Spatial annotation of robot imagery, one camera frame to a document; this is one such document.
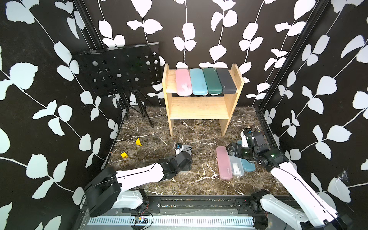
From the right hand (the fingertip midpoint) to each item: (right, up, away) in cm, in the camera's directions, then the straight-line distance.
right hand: (231, 146), depth 77 cm
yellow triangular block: (-58, -1, +19) cm, 62 cm away
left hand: (-24, -9, +7) cm, 26 cm away
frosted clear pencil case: (+7, -14, +11) cm, 19 cm away
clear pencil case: (-24, 0, -7) cm, 25 cm away
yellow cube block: (-65, -8, +13) cm, 67 cm away
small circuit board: (-48, -36, -7) cm, 60 cm away
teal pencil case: (+13, -14, +9) cm, 21 cm away
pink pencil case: (-1, -12, +12) cm, 17 cm away
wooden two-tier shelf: (-5, +23, +15) cm, 28 cm away
